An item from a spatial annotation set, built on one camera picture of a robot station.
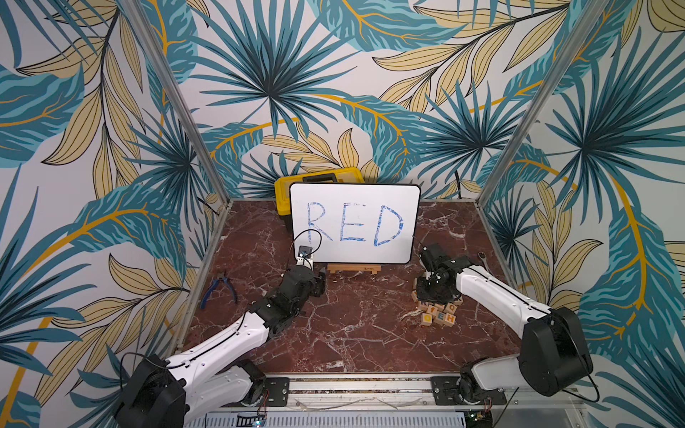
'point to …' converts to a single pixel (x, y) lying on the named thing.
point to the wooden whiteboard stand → (342, 267)
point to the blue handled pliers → (219, 277)
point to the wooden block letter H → (449, 319)
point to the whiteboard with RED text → (355, 223)
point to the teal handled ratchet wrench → (482, 256)
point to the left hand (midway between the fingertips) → (314, 271)
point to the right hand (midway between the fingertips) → (424, 296)
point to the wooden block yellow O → (426, 319)
